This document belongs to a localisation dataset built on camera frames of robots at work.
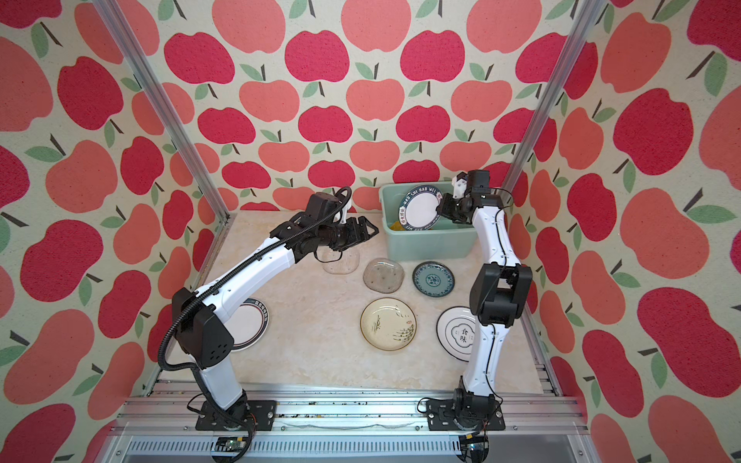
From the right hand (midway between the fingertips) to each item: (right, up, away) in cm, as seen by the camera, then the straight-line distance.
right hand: (445, 206), depth 94 cm
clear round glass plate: (-34, -20, +11) cm, 41 cm away
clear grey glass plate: (-20, -24, +8) cm, 32 cm away
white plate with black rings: (+2, -40, -5) cm, 40 cm away
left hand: (-23, -10, -16) cm, 30 cm away
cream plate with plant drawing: (-19, -39, -3) cm, 43 cm away
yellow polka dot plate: (-15, -6, +6) cm, 18 cm away
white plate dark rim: (-8, 0, +6) cm, 10 cm away
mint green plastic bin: (+4, -11, +14) cm, 18 cm away
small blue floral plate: (-2, -25, +7) cm, 26 cm away
